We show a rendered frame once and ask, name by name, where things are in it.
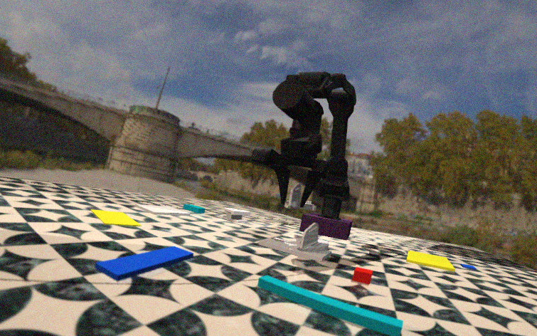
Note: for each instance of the yellow flat plate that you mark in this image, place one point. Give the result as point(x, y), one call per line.
point(429, 260)
point(114, 218)

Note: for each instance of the teal rectangular block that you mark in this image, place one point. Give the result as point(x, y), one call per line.
point(196, 209)

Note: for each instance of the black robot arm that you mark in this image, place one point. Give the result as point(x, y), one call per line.
point(295, 98)

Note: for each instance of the teal long flat bar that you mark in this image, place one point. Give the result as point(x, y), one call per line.
point(375, 321)

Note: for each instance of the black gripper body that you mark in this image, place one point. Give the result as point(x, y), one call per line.
point(336, 166)

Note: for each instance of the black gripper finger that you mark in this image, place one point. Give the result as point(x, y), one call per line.
point(283, 180)
point(313, 179)

